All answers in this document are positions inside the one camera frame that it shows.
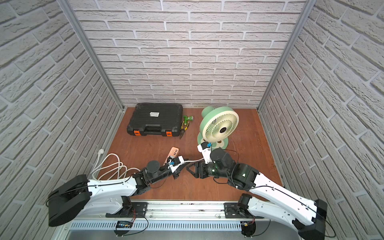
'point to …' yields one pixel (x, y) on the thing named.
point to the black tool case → (156, 119)
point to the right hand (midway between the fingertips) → (192, 167)
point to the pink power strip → (173, 152)
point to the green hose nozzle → (186, 118)
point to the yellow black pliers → (182, 130)
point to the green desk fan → (217, 125)
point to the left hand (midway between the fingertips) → (185, 154)
